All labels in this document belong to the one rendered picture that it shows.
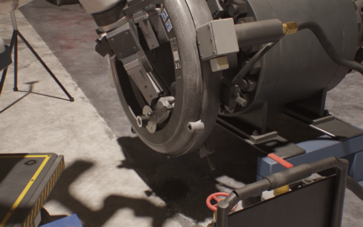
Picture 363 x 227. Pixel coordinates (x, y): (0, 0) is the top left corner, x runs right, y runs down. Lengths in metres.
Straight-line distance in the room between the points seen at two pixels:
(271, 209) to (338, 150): 0.95
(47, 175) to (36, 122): 1.27
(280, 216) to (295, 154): 0.71
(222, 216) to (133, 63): 0.36
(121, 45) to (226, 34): 0.54
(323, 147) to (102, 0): 1.28
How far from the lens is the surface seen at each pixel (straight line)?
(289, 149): 1.80
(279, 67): 1.71
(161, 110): 1.57
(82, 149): 2.38
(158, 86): 1.64
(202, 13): 1.42
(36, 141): 2.54
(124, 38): 0.84
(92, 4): 0.84
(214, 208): 0.99
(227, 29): 1.32
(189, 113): 1.44
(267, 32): 1.43
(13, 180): 1.55
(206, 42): 1.32
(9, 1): 0.83
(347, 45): 1.96
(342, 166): 1.13
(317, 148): 1.86
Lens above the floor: 1.07
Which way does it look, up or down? 22 degrees down
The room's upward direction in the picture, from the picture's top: straight up
